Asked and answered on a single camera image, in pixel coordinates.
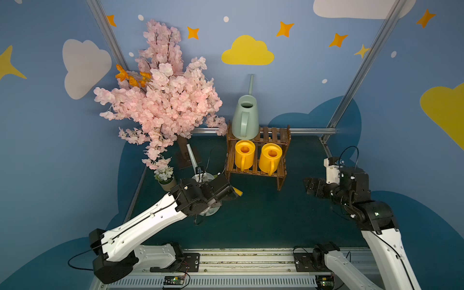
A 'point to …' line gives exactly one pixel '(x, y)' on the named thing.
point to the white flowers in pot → (166, 178)
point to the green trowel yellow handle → (238, 192)
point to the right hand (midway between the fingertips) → (315, 178)
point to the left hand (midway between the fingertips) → (213, 194)
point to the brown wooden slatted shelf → (281, 135)
